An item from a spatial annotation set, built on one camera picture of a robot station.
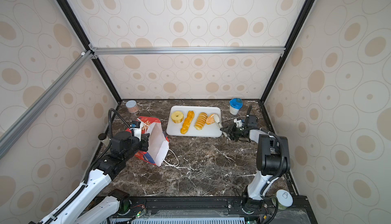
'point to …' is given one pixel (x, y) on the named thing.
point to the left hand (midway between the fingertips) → (152, 132)
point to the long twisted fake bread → (186, 124)
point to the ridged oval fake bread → (200, 120)
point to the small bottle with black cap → (104, 138)
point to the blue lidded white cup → (235, 105)
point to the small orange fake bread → (210, 120)
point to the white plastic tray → (208, 130)
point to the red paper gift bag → (158, 141)
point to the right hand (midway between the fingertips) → (223, 130)
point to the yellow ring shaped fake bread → (177, 117)
